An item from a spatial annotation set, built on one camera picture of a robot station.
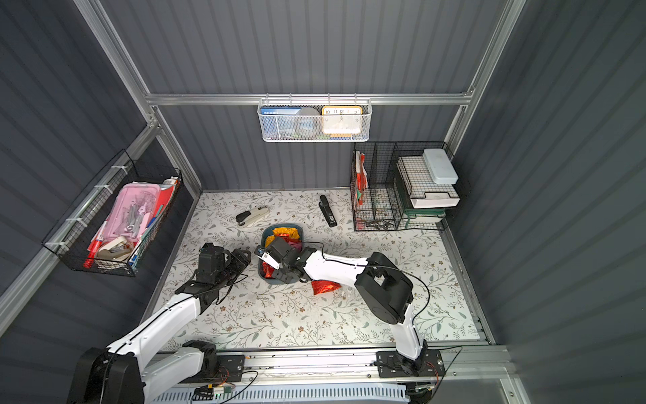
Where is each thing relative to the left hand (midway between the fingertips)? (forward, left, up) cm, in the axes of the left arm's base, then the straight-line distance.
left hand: (247, 256), depth 86 cm
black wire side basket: (-9, +35, +25) cm, 44 cm away
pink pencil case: (+5, +30, +20) cm, 37 cm away
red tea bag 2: (-7, -25, -8) cm, 28 cm away
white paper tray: (+22, -64, +9) cm, 68 cm away
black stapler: (+27, -28, -7) cm, 39 cm away
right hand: (+1, -13, -3) cm, 13 cm away
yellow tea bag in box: (+14, -13, -5) cm, 20 cm away
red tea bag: (-2, -6, -6) cm, 9 cm away
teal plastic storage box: (+16, -3, -6) cm, 17 cm away
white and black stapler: (+23, +6, -7) cm, 25 cm away
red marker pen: (-9, +34, +20) cm, 40 cm away
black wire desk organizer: (+36, -61, -1) cm, 70 cm away
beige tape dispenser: (-10, +26, +20) cm, 35 cm away
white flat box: (+33, -73, +12) cm, 81 cm away
